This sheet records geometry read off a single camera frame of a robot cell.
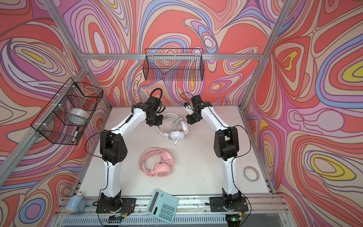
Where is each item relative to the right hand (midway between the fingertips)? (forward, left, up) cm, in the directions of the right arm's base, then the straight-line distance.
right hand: (192, 122), depth 97 cm
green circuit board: (-53, +43, -11) cm, 69 cm away
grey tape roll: (-13, +60, +24) cm, 66 cm away
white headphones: (-6, +10, 0) cm, 11 cm away
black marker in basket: (-18, +63, +17) cm, 67 cm away
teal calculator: (-48, +18, -7) cm, 52 cm away
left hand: (-1, +20, +3) cm, 21 cm away
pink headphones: (-24, +24, -8) cm, 35 cm away
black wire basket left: (-13, +65, +25) cm, 71 cm away
